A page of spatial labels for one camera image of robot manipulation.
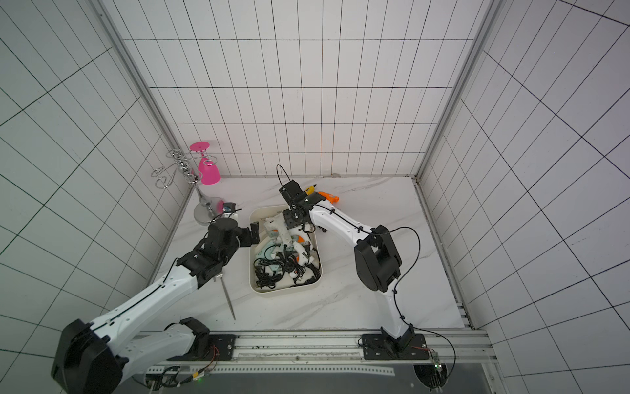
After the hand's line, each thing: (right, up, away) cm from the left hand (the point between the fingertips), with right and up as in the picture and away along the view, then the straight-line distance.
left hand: (243, 228), depth 83 cm
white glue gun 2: (+21, -12, +4) cm, 24 cm away
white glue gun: (+20, -7, +7) cm, 22 cm away
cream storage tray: (+12, -12, +7) cm, 18 cm away
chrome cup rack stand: (-23, +6, +21) cm, 31 cm away
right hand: (+13, +2, +8) cm, 15 cm away
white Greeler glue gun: (+11, -1, +7) cm, 13 cm away
